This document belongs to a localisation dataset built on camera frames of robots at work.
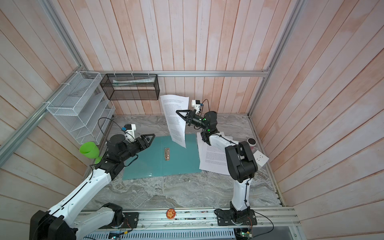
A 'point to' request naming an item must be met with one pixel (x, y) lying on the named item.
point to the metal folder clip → (167, 153)
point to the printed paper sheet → (171, 103)
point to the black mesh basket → (130, 86)
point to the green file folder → (163, 157)
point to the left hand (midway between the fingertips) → (154, 139)
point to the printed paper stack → (211, 158)
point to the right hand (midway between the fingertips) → (176, 113)
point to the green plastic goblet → (91, 150)
